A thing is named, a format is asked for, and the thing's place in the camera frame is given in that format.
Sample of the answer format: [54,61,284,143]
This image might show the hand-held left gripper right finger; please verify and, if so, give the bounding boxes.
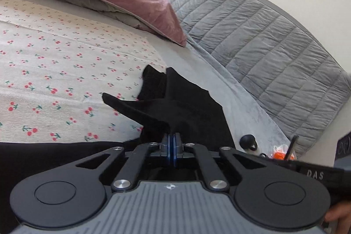
[172,133,270,192]

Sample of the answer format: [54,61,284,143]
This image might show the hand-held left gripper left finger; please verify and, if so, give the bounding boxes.
[75,133,173,192]

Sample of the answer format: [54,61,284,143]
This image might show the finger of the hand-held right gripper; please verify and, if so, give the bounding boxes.
[285,135,300,162]

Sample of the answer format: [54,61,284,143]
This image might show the black pants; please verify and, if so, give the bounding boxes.
[0,64,237,233]

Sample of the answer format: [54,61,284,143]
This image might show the person's right hand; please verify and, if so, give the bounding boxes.
[324,200,351,224]

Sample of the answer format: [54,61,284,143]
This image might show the orange small object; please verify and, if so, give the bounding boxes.
[272,145,296,161]

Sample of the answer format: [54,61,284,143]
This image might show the grey quilted headboard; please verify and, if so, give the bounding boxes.
[163,0,351,158]

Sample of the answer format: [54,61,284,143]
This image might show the cherry print bed sheet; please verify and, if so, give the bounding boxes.
[0,0,168,145]

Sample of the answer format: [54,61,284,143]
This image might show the black ball with cord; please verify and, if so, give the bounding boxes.
[240,134,259,154]

